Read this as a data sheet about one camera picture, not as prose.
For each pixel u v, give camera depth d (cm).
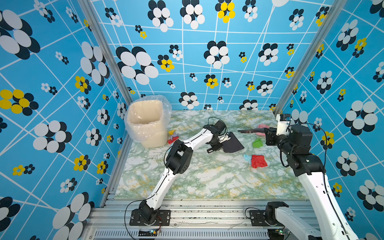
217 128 82
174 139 103
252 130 79
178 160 62
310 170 45
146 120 98
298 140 50
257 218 72
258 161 91
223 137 89
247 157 94
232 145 101
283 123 60
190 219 75
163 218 74
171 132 105
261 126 109
